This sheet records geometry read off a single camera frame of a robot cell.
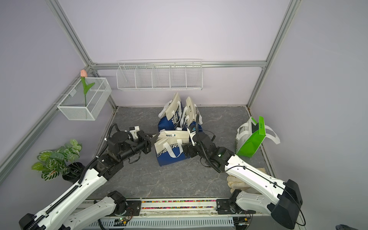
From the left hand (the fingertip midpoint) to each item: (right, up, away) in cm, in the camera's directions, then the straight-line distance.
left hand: (161, 134), depth 67 cm
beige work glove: (+39, -30, +13) cm, 51 cm away
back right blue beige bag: (+13, +8, +19) cm, 24 cm away
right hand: (+14, -5, +9) cm, 17 cm away
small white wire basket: (-49, +14, +9) cm, 52 cm away
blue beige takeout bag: (+3, -8, +7) cm, 11 cm away
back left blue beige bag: (+2, +8, +22) cm, 23 cm away
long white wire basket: (-7, +41, +40) cm, 57 cm away
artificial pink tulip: (-48, +26, +16) cm, 56 cm away
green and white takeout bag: (+45, -1, +6) cm, 46 cm away
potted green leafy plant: (-46, -13, -2) cm, 48 cm away
